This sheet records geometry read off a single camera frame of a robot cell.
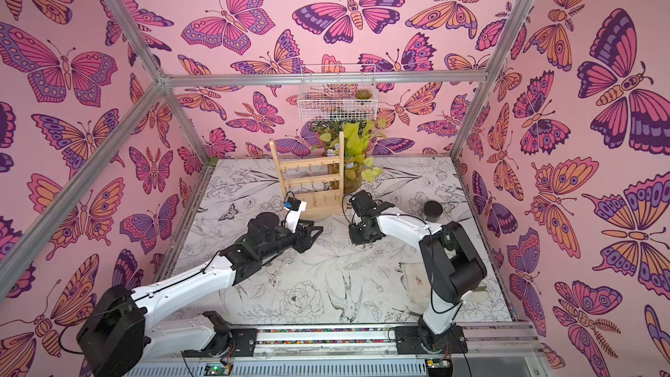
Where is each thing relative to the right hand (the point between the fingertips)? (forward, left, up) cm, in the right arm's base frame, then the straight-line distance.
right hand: (358, 235), depth 92 cm
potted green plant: (+28, 0, +22) cm, 35 cm away
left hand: (-4, +12, +15) cm, 19 cm away
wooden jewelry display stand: (+14, +14, +13) cm, 24 cm away
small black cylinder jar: (+11, -28, +1) cm, 30 cm away
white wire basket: (+42, +8, +30) cm, 53 cm away
